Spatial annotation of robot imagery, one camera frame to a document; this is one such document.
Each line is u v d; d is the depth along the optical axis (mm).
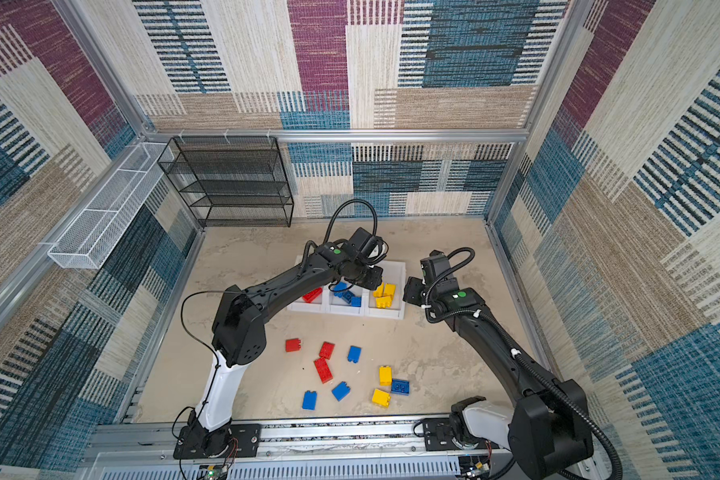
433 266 630
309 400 792
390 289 961
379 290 807
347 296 966
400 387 812
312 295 874
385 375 814
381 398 777
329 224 777
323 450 729
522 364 440
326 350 869
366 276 781
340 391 804
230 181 1091
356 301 940
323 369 831
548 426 395
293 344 902
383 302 945
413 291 747
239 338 531
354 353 869
